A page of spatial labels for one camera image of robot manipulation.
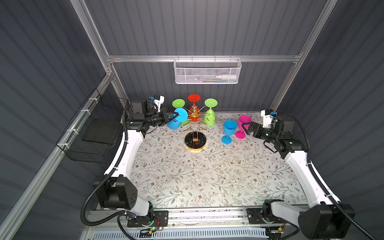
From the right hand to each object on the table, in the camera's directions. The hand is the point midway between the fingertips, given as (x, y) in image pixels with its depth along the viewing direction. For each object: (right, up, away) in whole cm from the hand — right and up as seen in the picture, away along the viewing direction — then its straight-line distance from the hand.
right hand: (250, 127), depth 77 cm
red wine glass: (-29, +7, +4) cm, 30 cm away
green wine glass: (-38, +14, +9) cm, 41 cm away
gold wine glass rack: (-29, 0, +35) cm, 46 cm away
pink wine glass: (+3, +5, +20) cm, 20 cm away
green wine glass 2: (-20, +6, +12) cm, 24 cm away
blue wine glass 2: (-6, 0, +20) cm, 21 cm away
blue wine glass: (-40, +2, +5) cm, 40 cm away
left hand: (-37, +7, -3) cm, 38 cm away
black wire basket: (-77, -3, -6) cm, 78 cm away
